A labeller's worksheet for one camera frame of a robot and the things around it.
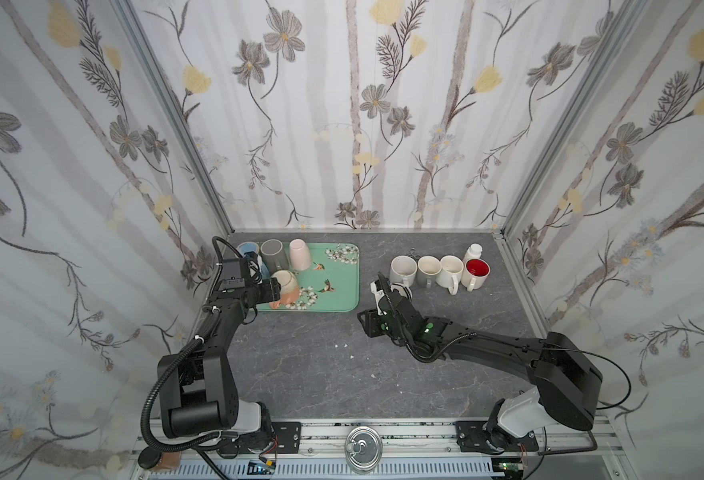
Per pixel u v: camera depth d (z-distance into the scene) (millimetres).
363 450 639
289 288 933
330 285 1043
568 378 432
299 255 1043
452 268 1061
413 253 1147
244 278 688
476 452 704
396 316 607
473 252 1029
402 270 1020
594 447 729
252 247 1010
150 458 626
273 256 999
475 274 1005
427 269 1003
